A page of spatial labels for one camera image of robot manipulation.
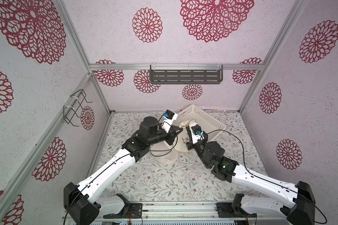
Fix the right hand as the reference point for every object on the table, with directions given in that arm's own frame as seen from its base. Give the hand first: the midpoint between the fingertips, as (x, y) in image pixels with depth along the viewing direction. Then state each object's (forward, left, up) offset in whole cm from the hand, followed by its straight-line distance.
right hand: (191, 126), depth 70 cm
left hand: (-2, +5, +1) cm, 6 cm away
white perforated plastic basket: (+30, -18, -32) cm, 48 cm away
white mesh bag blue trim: (-2, +15, -23) cm, 28 cm away
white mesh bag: (-7, +5, -5) cm, 10 cm away
